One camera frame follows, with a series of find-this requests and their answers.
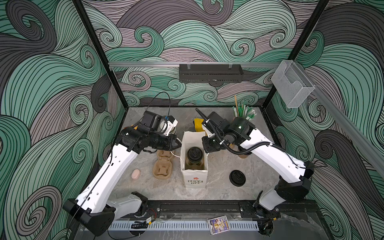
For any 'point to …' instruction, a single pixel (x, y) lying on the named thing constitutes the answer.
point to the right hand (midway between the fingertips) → (204, 148)
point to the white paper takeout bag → (193, 179)
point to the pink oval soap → (135, 174)
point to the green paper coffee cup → (189, 166)
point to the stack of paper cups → (173, 130)
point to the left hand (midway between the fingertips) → (181, 144)
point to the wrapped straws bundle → (242, 110)
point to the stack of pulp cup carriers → (162, 168)
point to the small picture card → (218, 225)
